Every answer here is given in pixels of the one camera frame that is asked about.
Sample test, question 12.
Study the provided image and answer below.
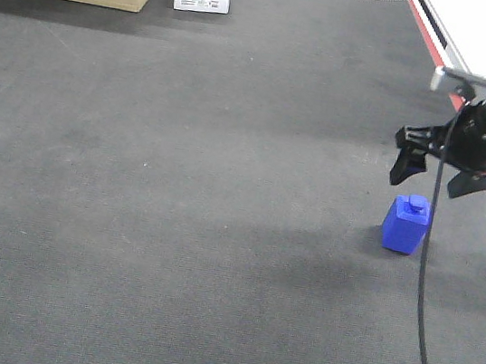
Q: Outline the blue plastic box with knob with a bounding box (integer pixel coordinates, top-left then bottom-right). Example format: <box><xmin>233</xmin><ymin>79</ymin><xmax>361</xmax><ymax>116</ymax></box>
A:
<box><xmin>377</xmin><ymin>190</ymin><xmax>434</xmax><ymax>258</ymax></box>

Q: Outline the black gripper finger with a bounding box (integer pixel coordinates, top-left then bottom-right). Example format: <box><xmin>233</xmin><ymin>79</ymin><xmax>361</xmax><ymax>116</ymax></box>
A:
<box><xmin>444</xmin><ymin>166</ymin><xmax>486</xmax><ymax>205</ymax></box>
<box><xmin>387</xmin><ymin>144</ymin><xmax>433</xmax><ymax>192</ymax></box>

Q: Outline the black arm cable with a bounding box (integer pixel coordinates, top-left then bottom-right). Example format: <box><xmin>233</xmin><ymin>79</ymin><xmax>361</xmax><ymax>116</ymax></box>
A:
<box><xmin>403</xmin><ymin>108</ymin><xmax>486</xmax><ymax>364</ymax></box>

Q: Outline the white partition panel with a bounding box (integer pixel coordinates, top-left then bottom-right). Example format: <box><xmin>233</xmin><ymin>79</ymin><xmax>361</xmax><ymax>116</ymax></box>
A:
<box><xmin>397</xmin><ymin>0</ymin><xmax>486</xmax><ymax>91</ymax></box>

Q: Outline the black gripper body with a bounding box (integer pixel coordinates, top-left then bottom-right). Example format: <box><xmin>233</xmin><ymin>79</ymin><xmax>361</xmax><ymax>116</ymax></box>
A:
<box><xmin>390</xmin><ymin>89</ymin><xmax>486</xmax><ymax>179</ymax></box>

